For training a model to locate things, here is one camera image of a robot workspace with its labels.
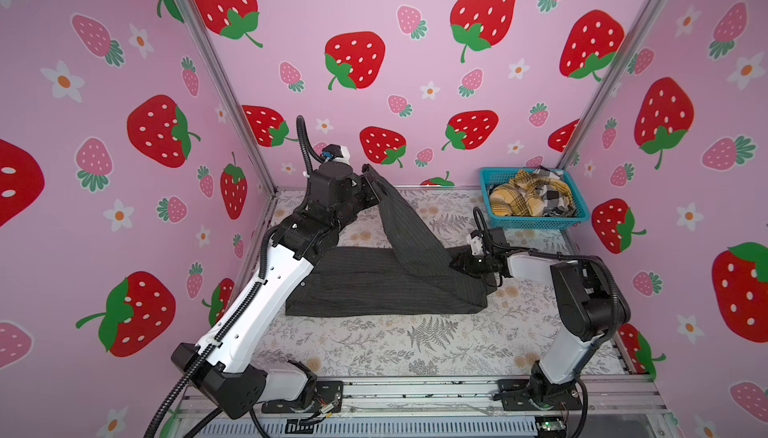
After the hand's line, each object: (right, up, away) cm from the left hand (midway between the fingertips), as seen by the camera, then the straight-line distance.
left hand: (379, 176), depth 66 cm
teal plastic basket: (+59, -7, +34) cm, 69 cm away
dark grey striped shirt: (+9, -29, +28) cm, 41 cm away
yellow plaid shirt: (+49, -2, +40) cm, 63 cm away
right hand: (+23, -25, +30) cm, 46 cm away
